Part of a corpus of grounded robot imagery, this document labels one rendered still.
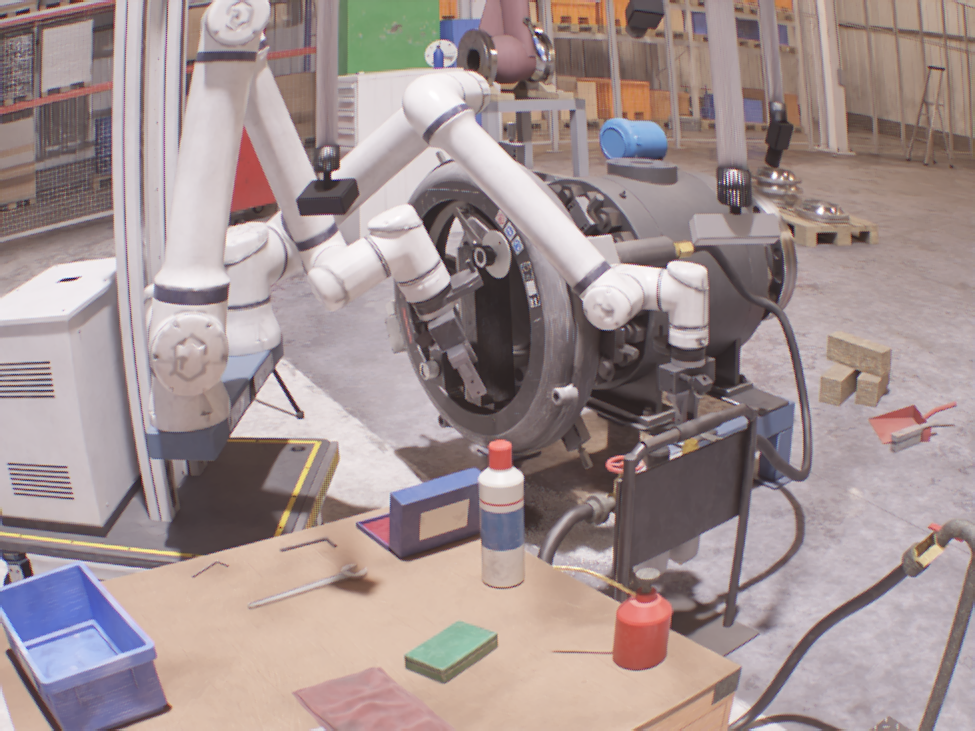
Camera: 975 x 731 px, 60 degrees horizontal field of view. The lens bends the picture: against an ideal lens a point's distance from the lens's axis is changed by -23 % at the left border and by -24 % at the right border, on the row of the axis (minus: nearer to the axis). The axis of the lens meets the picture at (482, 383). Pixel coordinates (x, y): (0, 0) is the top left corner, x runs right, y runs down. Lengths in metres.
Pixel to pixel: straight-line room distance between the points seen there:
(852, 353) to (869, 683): 1.99
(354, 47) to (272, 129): 7.89
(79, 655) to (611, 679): 0.80
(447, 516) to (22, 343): 1.02
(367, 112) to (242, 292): 4.08
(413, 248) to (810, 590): 1.31
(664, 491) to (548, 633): 0.58
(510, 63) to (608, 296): 5.00
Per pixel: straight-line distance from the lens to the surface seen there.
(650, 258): 2.40
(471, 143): 2.05
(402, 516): 1.65
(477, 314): 2.57
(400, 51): 9.94
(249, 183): 7.88
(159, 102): 2.30
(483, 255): 2.44
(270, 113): 1.88
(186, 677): 1.43
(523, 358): 2.69
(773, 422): 2.99
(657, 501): 1.99
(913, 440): 3.47
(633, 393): 2.88
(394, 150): 2.28
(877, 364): 3.84
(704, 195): 2.93
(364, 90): 6.35
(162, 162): 2.30
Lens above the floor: 1.28
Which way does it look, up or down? 19 degrees down
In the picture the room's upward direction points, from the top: 2 degrees counter-clockwise
